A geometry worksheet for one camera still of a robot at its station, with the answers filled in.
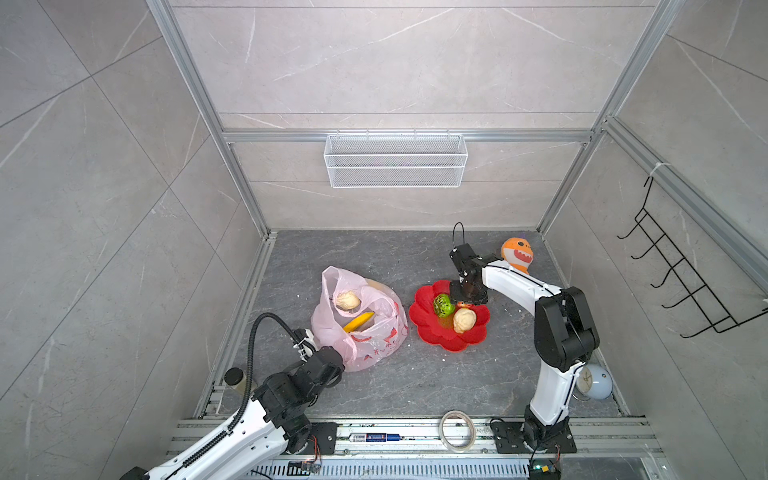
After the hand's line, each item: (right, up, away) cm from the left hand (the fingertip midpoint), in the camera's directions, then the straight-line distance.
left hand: (339, 348), depth 79 cm
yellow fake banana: (+4, +4, +13) cm, 14 cm away
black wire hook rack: (+81, +13, -19) cm, 85 cm away
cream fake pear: (0, +11, +14) cm, 18 cm away
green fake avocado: (+31, +10, +12) cm, 34 cm away
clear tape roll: (+27, -21, -6) cm, 35 cm away
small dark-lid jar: (-25, -6, -5) cm, 27 cm away
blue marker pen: (+10, -20, -6) cm, 23 cm away
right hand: (+38, +12, +16) cm, 43 cm away
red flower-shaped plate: (+26, +4, +15) cm, 30 cm away
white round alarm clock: (+66, -7, -4) cm, 67 cm away
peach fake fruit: (+36, +5, +10) cm, 38 cm away
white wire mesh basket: (+16, +58, +21) cm, 63 cm away
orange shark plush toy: (+58, +26, +22) cm, 67 cm away
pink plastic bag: (+10, +2, +1) cm, 10 cm away
